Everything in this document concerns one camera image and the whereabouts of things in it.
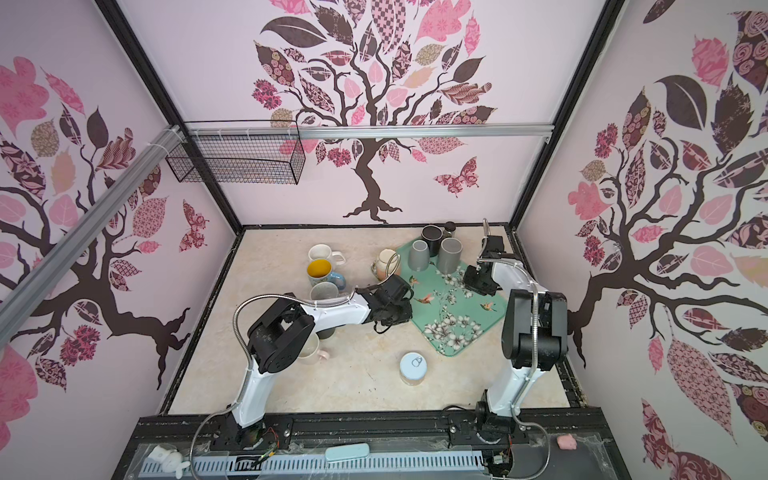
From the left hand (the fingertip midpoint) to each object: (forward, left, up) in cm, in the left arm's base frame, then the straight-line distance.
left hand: (412, 319), depth 93 cm
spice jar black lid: (+35, -16, +7) cm, 39 cm away
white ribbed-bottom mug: (+24, +32, +5) cm, 40 cm away
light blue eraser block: (-35, +18, +2) cm, 40 cm away
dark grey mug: (+20, -13, +8) cm, 25 cm away
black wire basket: (+43, +57, +33) cm, 79 cm away
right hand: (+11, -20, +5) cm, 23 cm away
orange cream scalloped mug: (+10, +8, +16) cm, 21 cm away
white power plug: (-36, +59, +2) cm, 69 cm away
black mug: (+28, -8, +9) cm, 31 cm away
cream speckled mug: (+6, +28, +6) cm, 30 cm away
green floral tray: (+1, -13, 0) cm, 13 cm away
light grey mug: (+20, -3, +7) cm, 22 cm away
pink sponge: (-34, -36, +2) cm, 49 cm away
